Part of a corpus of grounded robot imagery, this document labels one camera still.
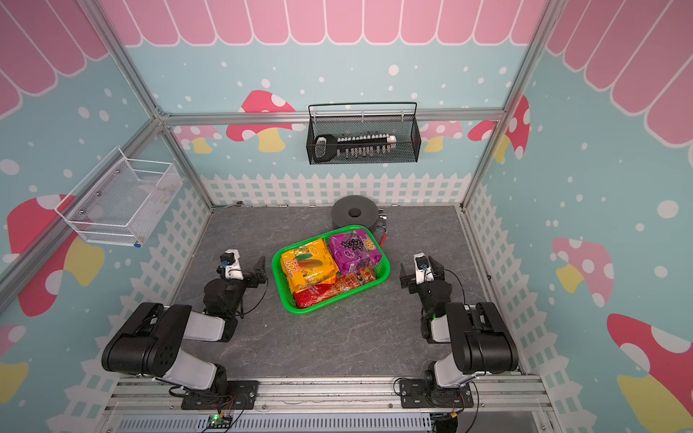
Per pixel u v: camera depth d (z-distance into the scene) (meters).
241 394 0.74
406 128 0.94
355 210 1.13
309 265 0.86
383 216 1.14
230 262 0.75
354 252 0.90
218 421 0.73
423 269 0.75
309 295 0.87
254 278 0.82
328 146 0.91
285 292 0.87
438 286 0.71
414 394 0.74
